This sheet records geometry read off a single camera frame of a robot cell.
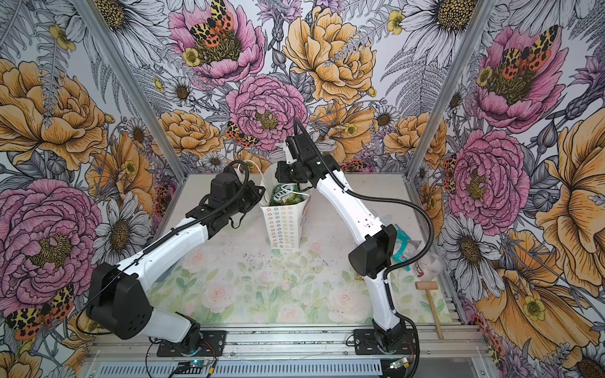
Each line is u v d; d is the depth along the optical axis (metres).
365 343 0.74
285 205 0.76
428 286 0.85
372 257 0.51
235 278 0.88
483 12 0.72
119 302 0.42
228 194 0.63
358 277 0.86
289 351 0.74
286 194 0.87
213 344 0.73
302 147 0.62
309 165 0.58
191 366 0.71
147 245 0.99
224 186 0.61
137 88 0.90
